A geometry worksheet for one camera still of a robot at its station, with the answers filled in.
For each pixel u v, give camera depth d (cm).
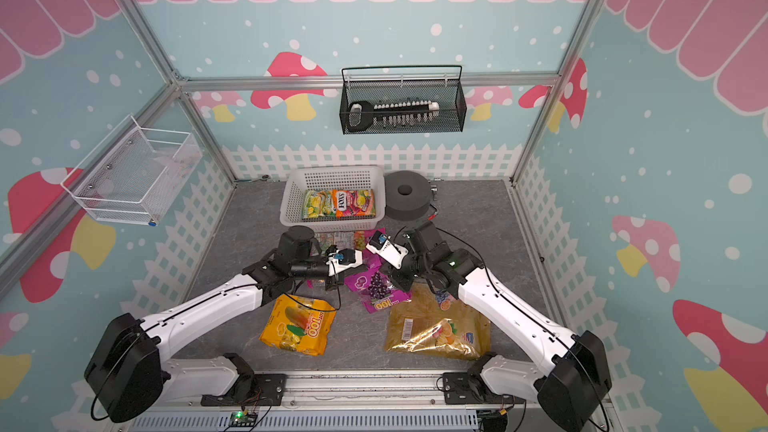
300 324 79
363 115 89
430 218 109
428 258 57
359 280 77
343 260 63
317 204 109
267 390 74
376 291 77
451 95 94
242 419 73
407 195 108
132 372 40
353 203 109
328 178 113
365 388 76
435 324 81
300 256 63
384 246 64
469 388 67
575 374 38
